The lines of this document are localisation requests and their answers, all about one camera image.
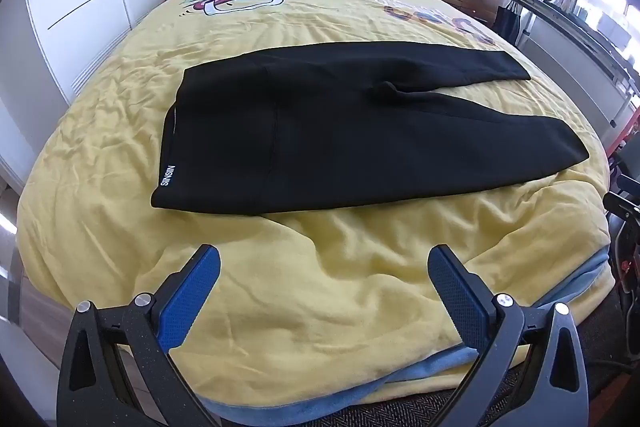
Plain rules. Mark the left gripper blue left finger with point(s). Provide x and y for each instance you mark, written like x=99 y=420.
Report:
x=181 y=297

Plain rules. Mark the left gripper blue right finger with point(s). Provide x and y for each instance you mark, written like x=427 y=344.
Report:
x=465 y=296

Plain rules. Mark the black pants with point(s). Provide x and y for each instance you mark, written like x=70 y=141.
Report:
x=337 y=125

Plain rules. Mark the yellow cartoon duvet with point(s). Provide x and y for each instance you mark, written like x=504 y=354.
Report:
x=312 y=302

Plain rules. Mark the black white gaming chair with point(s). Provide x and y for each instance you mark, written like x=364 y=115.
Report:
x=624 y=251

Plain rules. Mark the glass desk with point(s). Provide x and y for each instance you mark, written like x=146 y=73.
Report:
x=581 y=62

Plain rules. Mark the dark shopping bag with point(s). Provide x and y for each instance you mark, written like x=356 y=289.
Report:
x=507 y=23

